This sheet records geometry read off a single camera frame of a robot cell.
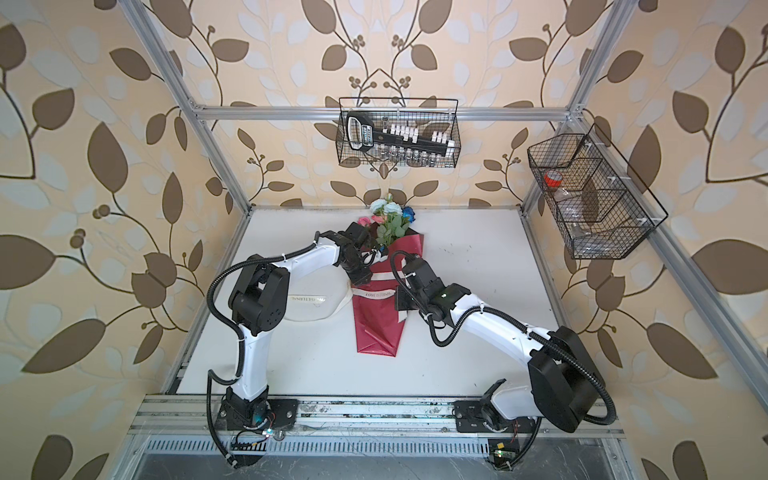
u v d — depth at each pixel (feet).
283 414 2.44
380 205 3.73
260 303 1.80
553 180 2.87
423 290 2.07
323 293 3.12
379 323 2.91
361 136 2.84
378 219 3.74
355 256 2.77
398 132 2.74
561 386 1.36
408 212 3.71
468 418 2.40
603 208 2.40
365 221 3.78
